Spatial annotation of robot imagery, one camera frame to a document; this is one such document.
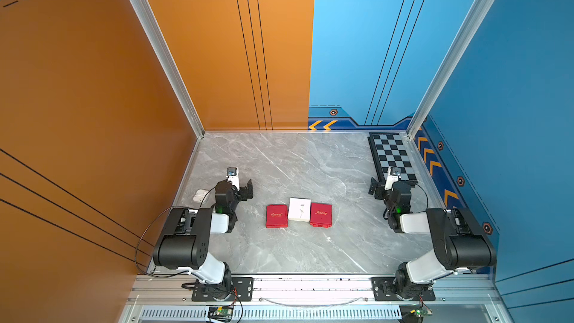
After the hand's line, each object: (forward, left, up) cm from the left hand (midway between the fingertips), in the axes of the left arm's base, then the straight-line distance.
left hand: (240, 176), depth 95 cm
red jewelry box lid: (-15, -34, -3) cm, 37 cm away
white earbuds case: (-7, +16, -3) cm, 18 cm away
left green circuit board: (-47, 0, -9) cm, 48 cm away
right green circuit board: (-46, -64, -6) cm, 79 cm away
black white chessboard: (+18, -70, -3) cm, 73 cm away
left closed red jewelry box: (-16, -17, -3) cm, 23 cm away
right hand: (0, -62, -1) cm, 62 cm away
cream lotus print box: (-13, -25, -3) cm, 29 cm away
